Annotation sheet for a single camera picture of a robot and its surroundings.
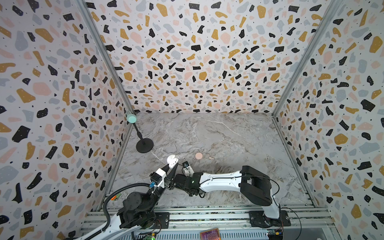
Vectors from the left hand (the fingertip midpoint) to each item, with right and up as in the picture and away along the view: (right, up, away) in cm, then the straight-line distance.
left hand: (176, 161), depth 62 cm
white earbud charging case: (-1, 0, -1) cm, 2 cm away
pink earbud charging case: (+9, -4, +35) cm, 37 cm away
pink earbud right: (+16, -6, +35) cm, 39 cm away
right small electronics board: (+47, -38, +10) cm, 61 cm away
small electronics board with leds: (-14, -37, +8) cm, 40 cm away
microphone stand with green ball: (-28, +2, +38) cm, 47 cm away
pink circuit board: (+16, -35, +7) cm, 39 cm away
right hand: (+4, -15, +23) cm, 28 cm away
